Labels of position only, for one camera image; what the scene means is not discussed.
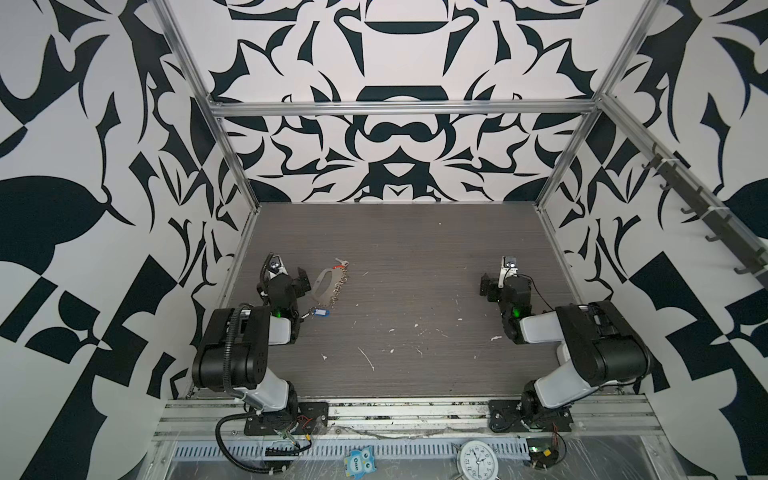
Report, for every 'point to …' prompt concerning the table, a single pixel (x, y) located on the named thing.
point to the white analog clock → (477, 460)
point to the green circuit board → (543, 452)
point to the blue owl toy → (360, 462)
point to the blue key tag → (322, 312)
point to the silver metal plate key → (336, 274)
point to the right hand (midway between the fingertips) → (506, 272)
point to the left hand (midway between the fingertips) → (281, 269)
